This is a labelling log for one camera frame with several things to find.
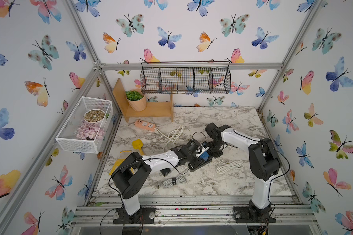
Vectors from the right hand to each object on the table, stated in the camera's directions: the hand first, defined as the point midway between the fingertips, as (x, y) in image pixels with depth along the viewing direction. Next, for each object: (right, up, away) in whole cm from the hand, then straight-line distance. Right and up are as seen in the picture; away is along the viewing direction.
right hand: (205, 155), depth 92 cm
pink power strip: (-41, +18, +16) cm, 48 cm away
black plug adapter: (-24, -9, -5) cm, 26 cm away
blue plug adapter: (-2, +1, -9) cm, 9 cm away
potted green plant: (-46, +36, +10) cm, 59 cm away
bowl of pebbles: (-57, +23, -21) cm, 64 cm away
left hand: (-2, 0, -4) cm, 5 cm away
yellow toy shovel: (-45, +6, +8) cm, 46 cm away
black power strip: (-6, -1, -14) cm, 16 cm away
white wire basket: (-63, +13, -29) cm, 70 cm away
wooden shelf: (-37, +30, +20) cm, 52 cm away
